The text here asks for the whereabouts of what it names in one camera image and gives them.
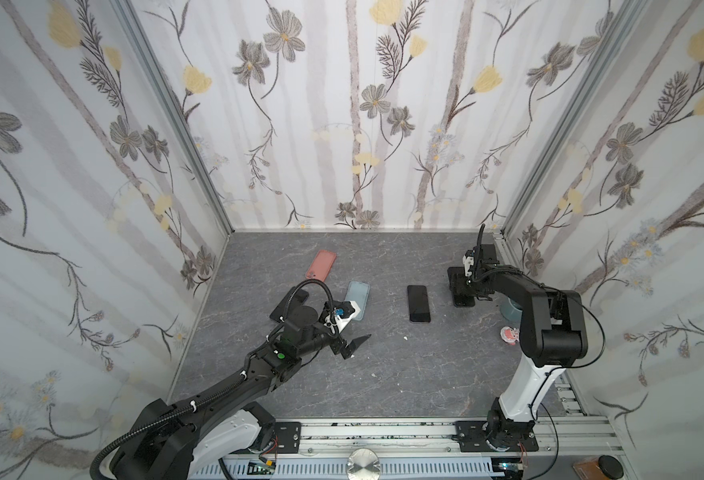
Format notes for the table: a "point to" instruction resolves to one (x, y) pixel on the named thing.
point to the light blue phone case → (359, 293)
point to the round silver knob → (363, 464)
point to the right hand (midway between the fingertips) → (457, 279)
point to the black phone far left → (296, 299)
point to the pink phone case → (321, 265)
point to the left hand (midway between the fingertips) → (354, 311)
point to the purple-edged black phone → (419, 309)
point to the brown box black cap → (601, 467)
